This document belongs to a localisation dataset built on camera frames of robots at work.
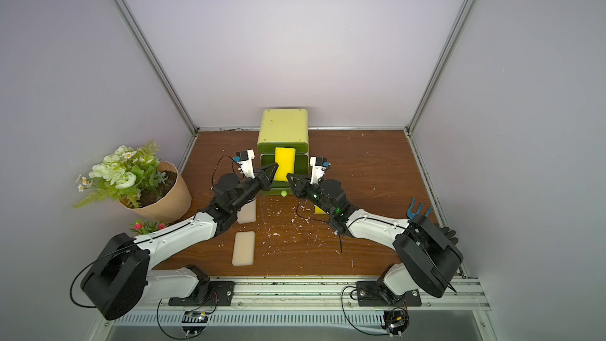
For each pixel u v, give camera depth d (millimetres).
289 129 900
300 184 701
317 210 915
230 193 613
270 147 882
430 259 435
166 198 776
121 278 410
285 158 794
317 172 726
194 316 714
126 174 667
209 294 722
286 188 746
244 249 814
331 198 612
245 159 698
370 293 726
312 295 742
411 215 900
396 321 701
